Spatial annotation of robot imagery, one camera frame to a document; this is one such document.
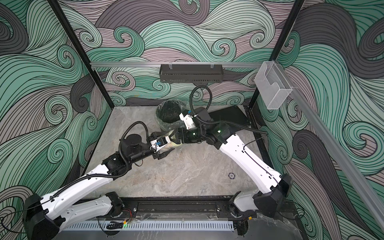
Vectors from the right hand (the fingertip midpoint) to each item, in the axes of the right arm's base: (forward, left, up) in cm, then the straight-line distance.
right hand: (173, 139), depth 66 cm
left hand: (+4, +3, -2) cm, 5 cm away
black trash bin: (+30, +7, -15) cm, 34 cm away
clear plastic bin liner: (+30, +8, -17) cm, 35 cm away
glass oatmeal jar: (-3, +2, -2) cm, 4 cm away
